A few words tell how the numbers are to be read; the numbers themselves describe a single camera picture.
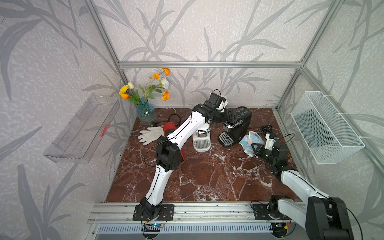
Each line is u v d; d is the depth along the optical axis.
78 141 0.66
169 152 0.53
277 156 0.67
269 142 0.78
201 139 0.99
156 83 1.07
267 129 1.05
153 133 1.04
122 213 0.75
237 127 0.85
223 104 0.74
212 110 0.68
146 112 1.02
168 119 1.08
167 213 0.72
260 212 0.73
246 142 0.88
